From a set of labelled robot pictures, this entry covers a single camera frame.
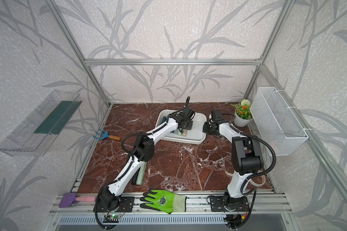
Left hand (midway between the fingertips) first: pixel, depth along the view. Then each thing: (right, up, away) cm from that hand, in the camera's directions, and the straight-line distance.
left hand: (188, 124), depth 104 cm
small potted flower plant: (+36, +7, -10) cm, 38 cm away
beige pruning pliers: (-3, -6, -5) cm, 8 cm away
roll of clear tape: (+39, -32, -25) cm, 57 cm away
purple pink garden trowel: (-66, -38, -27) cm, 81 cm away
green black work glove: (-14, -38, -30) cm, 51 cm away
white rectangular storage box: (+5, -8, -4) cm, 10 cm away
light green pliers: (-28, -30, -25) cm, 48 cm away
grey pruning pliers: (-8, -2, -25) cm, 26 cm away
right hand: (+10, -2, -6) cm, 12 cm away
